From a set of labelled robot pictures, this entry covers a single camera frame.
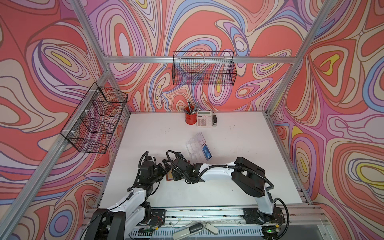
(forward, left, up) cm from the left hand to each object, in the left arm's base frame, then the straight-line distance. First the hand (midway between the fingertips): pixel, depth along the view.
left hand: (173, 164), depth 87 cm
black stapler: (+35, -28, +1) cm, 45 cm away
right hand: (-5, -2, -5) cm, 7 cm away
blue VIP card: (+6, -20, +4) cm, 21 cm away
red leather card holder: (-6, +2, -2) cm, 7 cm away
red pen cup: (+35, -11, +6) cm, 37 cm away
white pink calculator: (+39, -21, -3) cm, 44 cm away
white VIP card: (+22, -18, -5) cm, 29 cm away
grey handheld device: (-31, -13, +1) cm, 34 cm away
